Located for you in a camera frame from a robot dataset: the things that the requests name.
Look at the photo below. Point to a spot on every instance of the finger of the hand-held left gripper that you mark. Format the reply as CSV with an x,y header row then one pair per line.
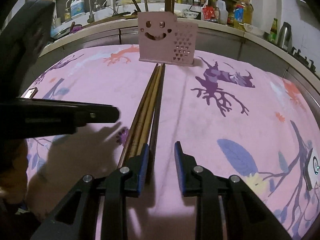
x,y
62,116

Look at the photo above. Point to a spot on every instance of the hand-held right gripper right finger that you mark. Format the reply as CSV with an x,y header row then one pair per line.
x,y
178,170

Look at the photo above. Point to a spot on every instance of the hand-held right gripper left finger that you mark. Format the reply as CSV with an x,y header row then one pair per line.
x,y
143,170

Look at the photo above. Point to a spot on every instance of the pink smiley utensil holder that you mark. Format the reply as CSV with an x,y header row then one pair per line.
x,y
155,52

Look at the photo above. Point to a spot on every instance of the light blue basin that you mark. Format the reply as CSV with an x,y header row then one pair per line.
x,y
58,32

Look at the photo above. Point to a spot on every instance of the smartphone with lit screen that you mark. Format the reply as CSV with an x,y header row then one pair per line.
x,y
31,92

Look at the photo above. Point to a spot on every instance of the pink printed tablecloth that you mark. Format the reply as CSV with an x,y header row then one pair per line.
x,y
200,130

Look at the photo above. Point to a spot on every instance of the purple cloth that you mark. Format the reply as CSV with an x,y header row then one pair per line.
x,y
75,28

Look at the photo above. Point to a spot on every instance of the blue detergent jug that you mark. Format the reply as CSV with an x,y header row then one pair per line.
x,y
78,7

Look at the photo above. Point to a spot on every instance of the chrome kitchen faucet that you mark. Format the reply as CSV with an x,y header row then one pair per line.
x,y
91,17
115,5

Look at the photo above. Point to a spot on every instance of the small white device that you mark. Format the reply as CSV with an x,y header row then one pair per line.
x,y
313,167

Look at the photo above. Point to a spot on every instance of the patterned white bowl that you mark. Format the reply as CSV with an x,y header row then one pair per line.
x,y
190,15

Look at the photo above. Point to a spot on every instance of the red snack packet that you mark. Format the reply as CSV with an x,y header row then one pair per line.
x,y
208,14

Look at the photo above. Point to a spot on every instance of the white plastic jug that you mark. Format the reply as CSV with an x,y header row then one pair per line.
x,y
222,12

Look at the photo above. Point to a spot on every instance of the green glass bottle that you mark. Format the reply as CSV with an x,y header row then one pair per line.
x,y
273,32

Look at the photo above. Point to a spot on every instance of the black gas stove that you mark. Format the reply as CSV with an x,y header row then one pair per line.
x,y
305,60

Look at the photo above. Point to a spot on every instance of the large yellow cooking oil bottle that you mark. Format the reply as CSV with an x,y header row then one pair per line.
x,y
243,15

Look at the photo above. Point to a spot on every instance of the steel thermos kettle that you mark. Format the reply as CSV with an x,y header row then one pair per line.
x,y
285,37

